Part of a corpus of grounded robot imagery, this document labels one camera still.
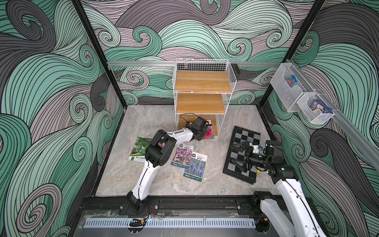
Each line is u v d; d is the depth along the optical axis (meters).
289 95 0.83
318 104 0.66
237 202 0.75
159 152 0.57
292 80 0.83
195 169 0.86
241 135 0.98
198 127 0.81
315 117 0.65
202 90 0.73
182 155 0.92
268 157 0.58
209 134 1.01
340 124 0.59
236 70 0.94
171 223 0.70
